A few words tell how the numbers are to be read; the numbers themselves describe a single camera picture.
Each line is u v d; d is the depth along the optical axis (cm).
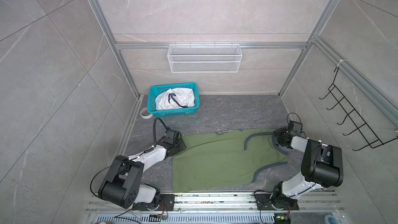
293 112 111
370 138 60
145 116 106
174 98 111
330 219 70
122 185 42
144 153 51
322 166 47
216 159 87
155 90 113
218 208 73
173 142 71
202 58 101
